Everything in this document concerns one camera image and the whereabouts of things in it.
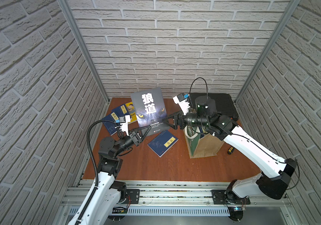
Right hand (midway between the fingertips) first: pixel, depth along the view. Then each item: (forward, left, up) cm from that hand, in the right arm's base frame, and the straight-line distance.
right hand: (168, 117), depth 63 cm
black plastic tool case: (+34, -49, -29) cm, 67 cm away
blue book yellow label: (+5, +3, -35) cm, 36 cm away
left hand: (-4, +7, -1) cm, 9 cm away
